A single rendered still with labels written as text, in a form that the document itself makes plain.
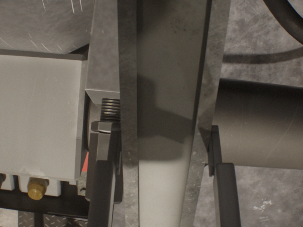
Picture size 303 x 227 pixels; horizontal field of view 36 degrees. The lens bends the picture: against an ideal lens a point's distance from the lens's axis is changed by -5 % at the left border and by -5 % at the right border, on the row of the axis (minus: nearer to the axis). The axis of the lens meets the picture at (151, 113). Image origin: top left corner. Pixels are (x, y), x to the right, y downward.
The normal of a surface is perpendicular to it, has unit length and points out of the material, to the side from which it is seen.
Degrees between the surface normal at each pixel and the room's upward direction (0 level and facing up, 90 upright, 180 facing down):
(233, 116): 45
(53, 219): 0
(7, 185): 0
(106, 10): 41
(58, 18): 53
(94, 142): 68
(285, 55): 0
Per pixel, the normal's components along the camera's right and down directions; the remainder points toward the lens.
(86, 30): 0.47, 0.88
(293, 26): -0.67, 0.23
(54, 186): -0.01, 0.59
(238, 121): 0.05, 0.00
